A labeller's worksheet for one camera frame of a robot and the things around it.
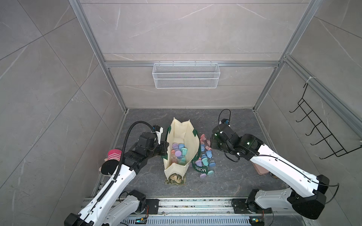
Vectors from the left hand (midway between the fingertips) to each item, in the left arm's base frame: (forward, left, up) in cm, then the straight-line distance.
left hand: (170, 142), depth 75 cm
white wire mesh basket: (+51, -11, +8) cm, 52 cm away
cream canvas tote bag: (+15, -8, -13) cm, 21 cm away
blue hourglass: (+8, -6, -19) cm, 22 cm away
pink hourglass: (-2, -1, -19) cm, 19 cm away
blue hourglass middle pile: (+2, -24, -19) cm, 31 cm away
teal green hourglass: (-3, -7, -17) cm, 18 cm away
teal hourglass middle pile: (-3, -20, -19) cm, 28 cm away
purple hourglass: (+1, -3, -15) cm, 16 cm away
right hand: (-1, -24, +3) cm, 24 cm away
